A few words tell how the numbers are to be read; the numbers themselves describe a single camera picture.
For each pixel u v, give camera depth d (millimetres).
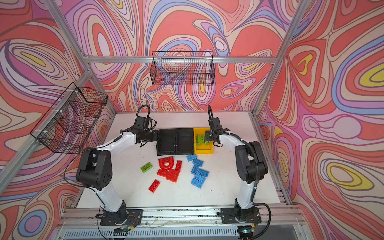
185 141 1049
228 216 734
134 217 722
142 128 750
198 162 908
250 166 502
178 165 908
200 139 984
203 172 864
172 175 863
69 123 690
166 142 1052
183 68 983
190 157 931
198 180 840
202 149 941
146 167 885
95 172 480
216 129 762
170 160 927
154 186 822
